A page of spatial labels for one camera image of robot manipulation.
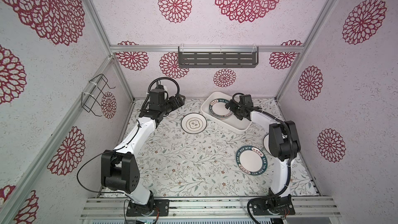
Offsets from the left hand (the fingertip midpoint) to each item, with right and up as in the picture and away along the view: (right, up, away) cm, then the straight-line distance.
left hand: (180, 100), depth 85 cm
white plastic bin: (+33, -13, +21) cm, 42 cm away
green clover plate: (+7, -14, +21) cm, 26 cm away
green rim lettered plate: (+24, -5, +25) cm, 35 cm away
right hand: (+30, -2, +17) cm, 35 cm away
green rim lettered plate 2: (+40, -34, +3) cm, 53 cm away
